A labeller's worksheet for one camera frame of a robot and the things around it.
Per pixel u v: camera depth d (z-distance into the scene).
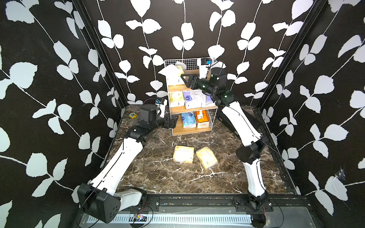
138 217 0.70
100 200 0.37
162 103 0.64
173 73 0.71
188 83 0.65
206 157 0.88
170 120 0.65
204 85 0.64
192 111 0.84
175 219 0.70
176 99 0.84
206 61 0.61
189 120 1.04
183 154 0.89
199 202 0.76
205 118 1.02
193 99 0.80
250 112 1.18
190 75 0.63
